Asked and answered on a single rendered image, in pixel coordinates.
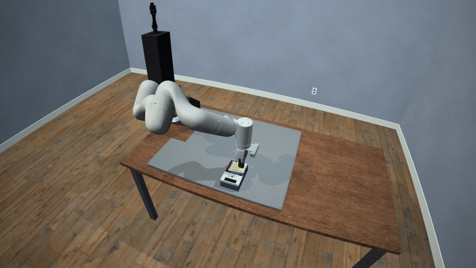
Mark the dark blue and white dock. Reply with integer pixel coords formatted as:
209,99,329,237
220,160,248,191

